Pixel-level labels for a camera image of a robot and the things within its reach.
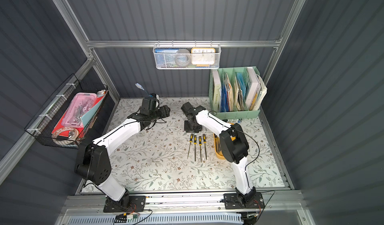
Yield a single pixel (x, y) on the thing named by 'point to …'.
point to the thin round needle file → (204, 142)
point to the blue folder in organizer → (224, 99)
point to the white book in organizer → (217, 90)
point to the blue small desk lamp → (141, 87)
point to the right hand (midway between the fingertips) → (193, 129)
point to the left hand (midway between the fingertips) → (164, 108)
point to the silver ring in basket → (76, 133)
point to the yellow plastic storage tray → (218, 151)
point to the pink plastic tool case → (80, 103)
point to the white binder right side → (263, 90)
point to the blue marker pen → (238, 120)
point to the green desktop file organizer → (234, 92)
